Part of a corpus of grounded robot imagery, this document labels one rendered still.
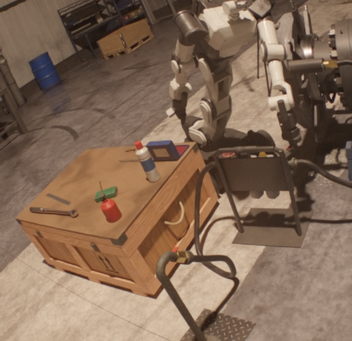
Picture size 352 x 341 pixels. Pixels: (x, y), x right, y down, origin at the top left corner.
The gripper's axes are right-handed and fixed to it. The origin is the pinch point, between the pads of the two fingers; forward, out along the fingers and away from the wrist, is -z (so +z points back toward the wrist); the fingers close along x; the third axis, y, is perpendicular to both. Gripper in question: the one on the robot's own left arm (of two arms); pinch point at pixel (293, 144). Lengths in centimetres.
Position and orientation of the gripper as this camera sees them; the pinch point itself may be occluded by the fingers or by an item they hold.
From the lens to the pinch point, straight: 188.8
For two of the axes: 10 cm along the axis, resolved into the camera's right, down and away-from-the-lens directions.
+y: 8.1, -5.2, 2.7
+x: 4.6, 2.7, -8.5
